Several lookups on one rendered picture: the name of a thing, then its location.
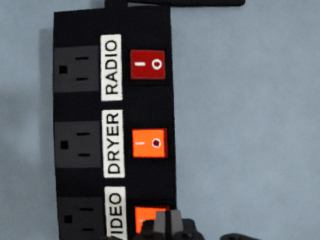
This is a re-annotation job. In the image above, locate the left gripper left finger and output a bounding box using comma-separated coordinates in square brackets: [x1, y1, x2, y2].
[88, 210, 169, 240]

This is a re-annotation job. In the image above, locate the black power strip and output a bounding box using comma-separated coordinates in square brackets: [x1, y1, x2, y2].
[53, 0, 246, 240]

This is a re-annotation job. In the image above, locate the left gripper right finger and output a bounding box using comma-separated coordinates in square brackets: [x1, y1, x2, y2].
[168, 210, 260, 240]

